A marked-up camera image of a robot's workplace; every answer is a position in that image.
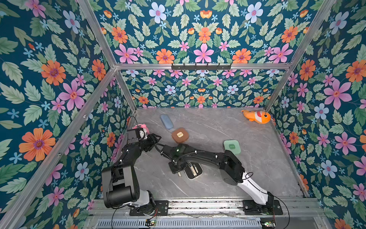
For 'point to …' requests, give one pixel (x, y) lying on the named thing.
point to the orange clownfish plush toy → (260, 117)
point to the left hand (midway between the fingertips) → (159, 137)
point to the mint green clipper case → (232, 145)
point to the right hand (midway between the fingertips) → (177, 166)
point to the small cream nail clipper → (179, 174)
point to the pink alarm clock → (142, 126)
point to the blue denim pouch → (167, 121)
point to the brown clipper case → (180, 135)
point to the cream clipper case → (188, 173)
